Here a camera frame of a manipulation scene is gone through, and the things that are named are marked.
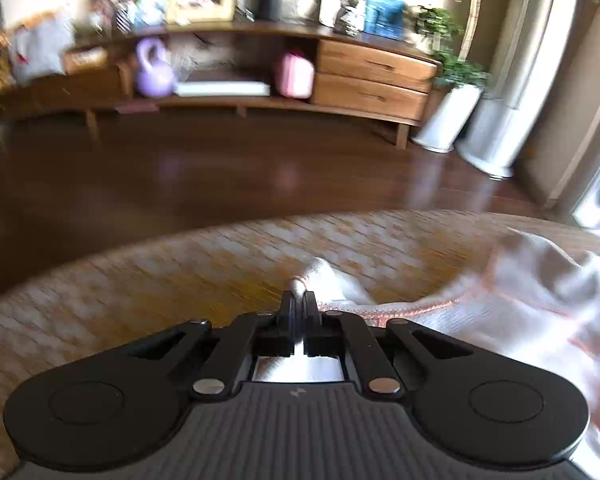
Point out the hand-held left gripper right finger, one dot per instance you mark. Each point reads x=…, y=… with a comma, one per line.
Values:
x=310, y=312

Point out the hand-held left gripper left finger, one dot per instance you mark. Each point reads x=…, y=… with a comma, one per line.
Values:
x=286, y=312

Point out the white garment orange stitching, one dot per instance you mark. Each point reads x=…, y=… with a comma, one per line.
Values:
x=505, y=320

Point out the yellow floral lace tablecloth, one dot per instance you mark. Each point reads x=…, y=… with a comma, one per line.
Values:
x=155, y=280

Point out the white flat box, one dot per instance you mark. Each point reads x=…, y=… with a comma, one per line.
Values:
x=220, y=88

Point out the pink case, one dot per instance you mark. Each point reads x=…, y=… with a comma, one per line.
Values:
x=297, y=77

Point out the green tree in white planter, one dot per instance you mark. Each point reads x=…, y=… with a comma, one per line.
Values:
x=450, y=115

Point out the wooden TV console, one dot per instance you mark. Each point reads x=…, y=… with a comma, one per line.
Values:
x=370, y=65

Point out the white tower air conditioner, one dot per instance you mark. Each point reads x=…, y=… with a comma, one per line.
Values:
x=495, y=130

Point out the purple kettlebell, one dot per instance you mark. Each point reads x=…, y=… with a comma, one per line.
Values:
x=155, y=80

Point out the pale glass vase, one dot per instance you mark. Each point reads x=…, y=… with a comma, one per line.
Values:
x=330, y=5

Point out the blue photo print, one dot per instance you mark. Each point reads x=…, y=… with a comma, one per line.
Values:
x=385, y=10

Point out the black speaker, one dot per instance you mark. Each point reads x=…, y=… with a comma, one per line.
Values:
x=269, y=0

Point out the small white box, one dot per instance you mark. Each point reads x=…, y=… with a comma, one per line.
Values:
x=85, y=57

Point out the small figure photo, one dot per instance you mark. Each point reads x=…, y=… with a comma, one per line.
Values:
x=152, y=7

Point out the white gift bag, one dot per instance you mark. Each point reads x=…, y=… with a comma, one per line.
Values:
x=40, y=50

